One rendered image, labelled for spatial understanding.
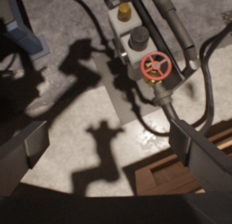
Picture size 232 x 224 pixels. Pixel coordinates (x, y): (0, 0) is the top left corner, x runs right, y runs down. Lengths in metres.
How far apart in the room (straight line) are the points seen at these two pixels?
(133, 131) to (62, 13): 0.85
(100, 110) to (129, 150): 0.26
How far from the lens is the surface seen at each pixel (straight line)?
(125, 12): 0.48
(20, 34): 0.98
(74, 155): 0.93
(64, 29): 1.14
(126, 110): 0.87
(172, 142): 0.17
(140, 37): 0.42
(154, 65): 0.40
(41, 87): 1.04
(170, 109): 0.43
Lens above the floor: 0.87
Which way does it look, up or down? 81 degrees down
